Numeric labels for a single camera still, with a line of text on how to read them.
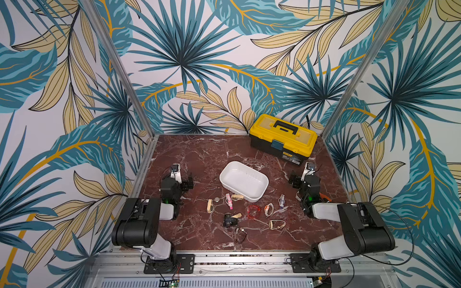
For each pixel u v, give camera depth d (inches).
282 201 34.9
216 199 35.7
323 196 36.0
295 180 32.9
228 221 31.5
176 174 31.6
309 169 31.0
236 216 32.9
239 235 32.0
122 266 29.5
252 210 34.7
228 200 34.7
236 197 36.1
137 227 17.4
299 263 28.8
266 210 34.0
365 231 17.7
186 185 33.0
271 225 32.1
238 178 38.8
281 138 37.8
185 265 28.8
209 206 33.1
